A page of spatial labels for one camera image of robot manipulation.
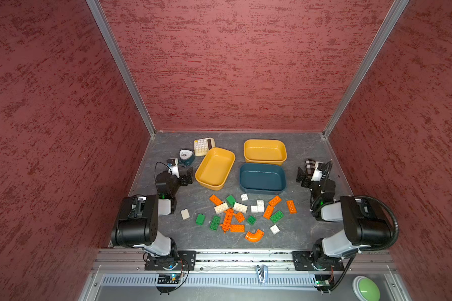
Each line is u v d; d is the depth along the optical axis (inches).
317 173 31.3
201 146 43.6
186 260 29.1
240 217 33.3
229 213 34.1
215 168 40.9
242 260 29.9
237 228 32.6
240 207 34.5
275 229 32.5
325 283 27.6
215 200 35.9
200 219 32.8
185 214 33.7
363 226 17.9
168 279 28.1
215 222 32.7
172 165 31.3
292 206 35.3
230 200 34.7
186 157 40.7
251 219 33.6
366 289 26.5
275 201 36.2
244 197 36.2
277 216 33.5
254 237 31.6
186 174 33.2
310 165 39.3
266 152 43.3
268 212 34.4
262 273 27.5
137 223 17.7
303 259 29.2
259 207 34.6
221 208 34.4
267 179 39.5
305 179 32.7
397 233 16.4
